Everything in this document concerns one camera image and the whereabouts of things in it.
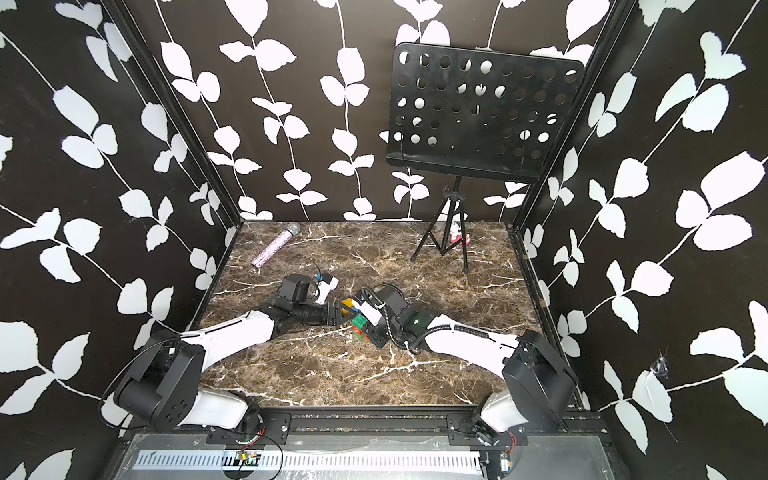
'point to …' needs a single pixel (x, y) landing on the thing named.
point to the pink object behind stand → (459, 237)
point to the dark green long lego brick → (359, 321)
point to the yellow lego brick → (348, 302)
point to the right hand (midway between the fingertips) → (364, 321)
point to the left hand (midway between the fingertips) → (352, 311)
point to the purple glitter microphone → (287, 236)
